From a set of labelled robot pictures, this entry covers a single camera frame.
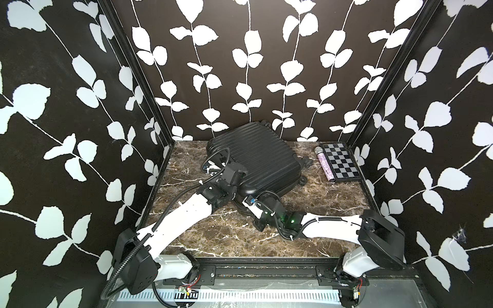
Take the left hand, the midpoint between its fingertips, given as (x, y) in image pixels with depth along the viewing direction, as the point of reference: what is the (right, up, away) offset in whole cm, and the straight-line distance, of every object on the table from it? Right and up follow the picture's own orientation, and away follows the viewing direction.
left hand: (235, 165), depth 79 cm
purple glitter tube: (+48, +8, +35) cm, 60 cm away
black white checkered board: (+59, +2, +31) cm, 67 cm away
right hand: (+5, -19, +2) cm, 20 cm away
